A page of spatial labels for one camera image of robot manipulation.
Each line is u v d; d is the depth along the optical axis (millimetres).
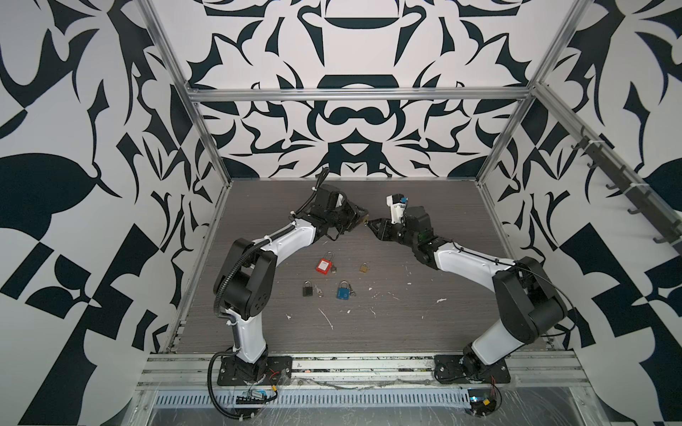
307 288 891
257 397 717
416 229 687
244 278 496
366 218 873
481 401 711
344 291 891
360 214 828
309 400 776
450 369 741
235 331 551
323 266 932
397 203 794
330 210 743
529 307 456
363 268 939
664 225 539
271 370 739
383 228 776
